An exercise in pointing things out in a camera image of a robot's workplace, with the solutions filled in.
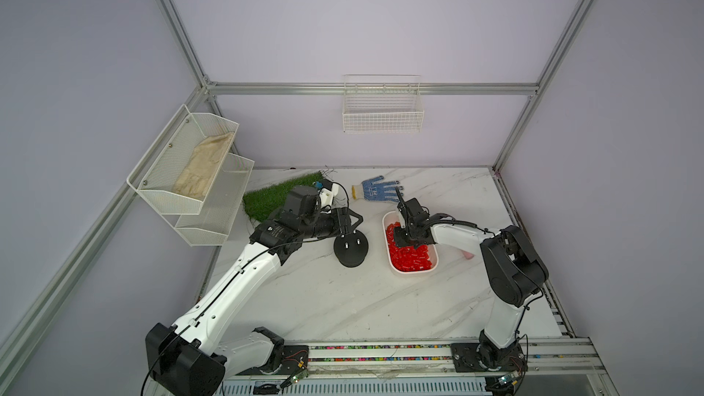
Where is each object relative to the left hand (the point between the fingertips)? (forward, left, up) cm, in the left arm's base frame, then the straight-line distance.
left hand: (355, 225), depth 72 cm
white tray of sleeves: (+1, -18, -23) cm, 29 cm away
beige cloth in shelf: (+13, +46, +5) cm, 48 cm away
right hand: (+9, -16, -25) cm, 31 cm away
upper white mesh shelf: (+15, +51, +6) cm, 53 cm away
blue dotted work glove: (+33, -6, -24) cm, 41 cm away
